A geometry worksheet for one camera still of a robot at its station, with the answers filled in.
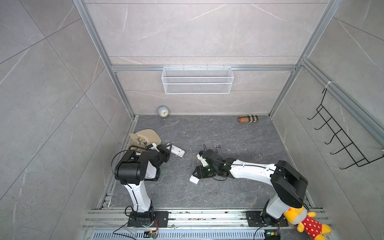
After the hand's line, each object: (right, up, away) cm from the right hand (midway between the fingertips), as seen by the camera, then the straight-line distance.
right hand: (195, 173), depth 84 cm
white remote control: (-12, +12, +10) cm, 20 cm away
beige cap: (-36, +19, +20) cm, 46 cm away
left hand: (-15, +17, +11) cm, 25 cm away
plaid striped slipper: (+42, +33, +31) cm, 62 cm away
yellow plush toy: (+49, -15, -15) cm, 53 cm away
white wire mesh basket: (+1, +59, +17) cm, 61 cm away
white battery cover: (-1, -2, -4) cm, 4 cm away
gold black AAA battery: (+15, +13, +17) cm, 26 cm away
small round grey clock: (-25, +39, +30) cm, 55 cm away
